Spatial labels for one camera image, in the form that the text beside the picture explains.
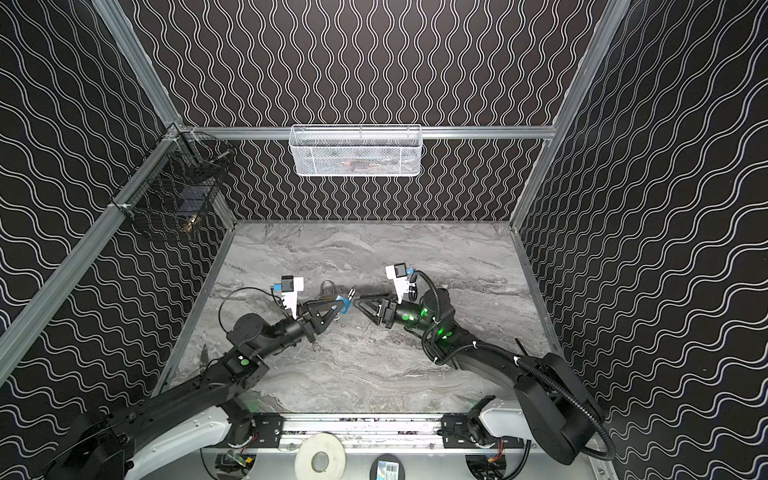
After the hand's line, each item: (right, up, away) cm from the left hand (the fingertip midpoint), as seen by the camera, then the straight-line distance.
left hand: (346, 306), depth 65 cm
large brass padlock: (-11, -1, +35) cm, 37 cm away
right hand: (+2, 0, +6) cm, 7 cm away
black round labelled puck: (+9, -37, +4) cm, 39 cm away
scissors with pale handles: (-44, -19, +21) cm, 52 cm away
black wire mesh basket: (-58, +36, +30) cm, 74 cm away
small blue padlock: (0, 0, +3) cm, 3 cm away
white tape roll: (-5, -35, +8) cm, 36 cm away
